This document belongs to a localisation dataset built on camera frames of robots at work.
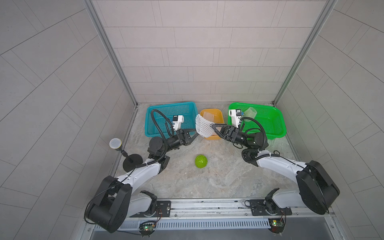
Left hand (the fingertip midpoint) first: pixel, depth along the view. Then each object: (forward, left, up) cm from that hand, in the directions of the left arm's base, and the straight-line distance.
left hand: (201, 135), depth 64 cm
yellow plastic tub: (+34, -12, -27) cm, 45 cm away
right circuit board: (-30, -35, -29) cm, 55 cm away
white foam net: (+32, -34, -20) cm, 51 cm away
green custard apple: (-2, -1, -23) cm, 23 cm away
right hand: (-1, -5, +4) cm, 6 cm away
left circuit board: (-31, +23, -27) cm, 47 cm away
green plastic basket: (+31, -51, -25) cm, 64 cm away
